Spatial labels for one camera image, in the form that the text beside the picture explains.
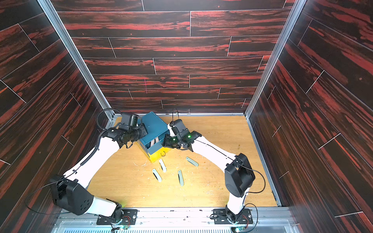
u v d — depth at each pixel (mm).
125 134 572
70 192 403
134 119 628
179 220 730
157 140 858
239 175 455
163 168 908
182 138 631
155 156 908
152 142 841
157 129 862
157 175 882
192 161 933
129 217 721
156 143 815
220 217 724
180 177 864
